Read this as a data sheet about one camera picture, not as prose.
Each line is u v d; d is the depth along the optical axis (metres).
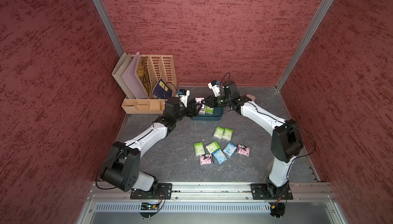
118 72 0.87
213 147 0.87
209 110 1.03
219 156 0.83
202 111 1.03
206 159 0.82
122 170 0.42
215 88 0.79
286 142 0.48
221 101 0.75
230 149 0.85
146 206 0.72
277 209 0.68
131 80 0.91
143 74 1.02
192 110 0.74
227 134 0.92
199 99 0.83
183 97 0.76
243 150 0.85
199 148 0.85
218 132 0.92
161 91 1.03
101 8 0.78
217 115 1.03
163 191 0.74
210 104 0.77
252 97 1.13
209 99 0.79
